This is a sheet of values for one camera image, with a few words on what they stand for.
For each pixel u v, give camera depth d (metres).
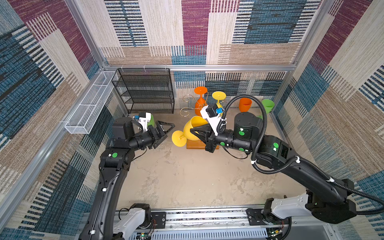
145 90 1.10
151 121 0.62
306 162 0.39
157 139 0.55
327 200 0.39
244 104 1.03
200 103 0.88
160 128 0.55
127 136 0.49
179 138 0.65
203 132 0.48
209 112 0.43
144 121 0.60
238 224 0.73
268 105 1.05
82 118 0.71
